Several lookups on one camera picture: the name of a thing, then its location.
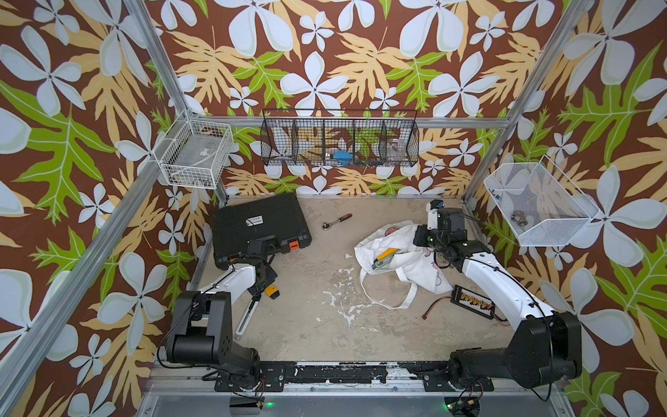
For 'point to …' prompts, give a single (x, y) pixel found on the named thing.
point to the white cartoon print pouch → (413, 261)
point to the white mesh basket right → (539, 205)
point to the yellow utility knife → (386, 254)
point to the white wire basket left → (194, 153)
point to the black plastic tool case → (280, 220)
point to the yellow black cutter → (273, 292)
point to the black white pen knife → (247, 316)
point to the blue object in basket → (343, 157)
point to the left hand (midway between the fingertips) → (268, 276)
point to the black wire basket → (335, 137)
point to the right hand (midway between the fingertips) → (415, 227)
